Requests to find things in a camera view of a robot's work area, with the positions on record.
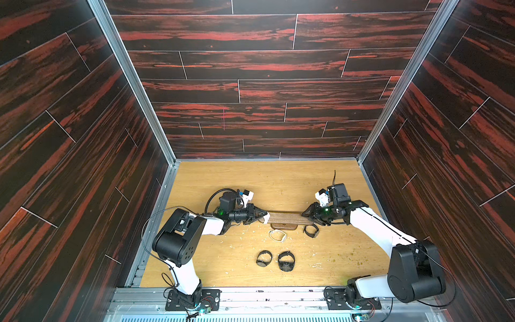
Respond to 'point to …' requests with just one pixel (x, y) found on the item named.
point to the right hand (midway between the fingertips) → (308, 214)
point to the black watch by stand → (312, 235)
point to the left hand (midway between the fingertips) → (267, 215)
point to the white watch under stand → (283, 240)
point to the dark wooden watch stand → (286, 221)
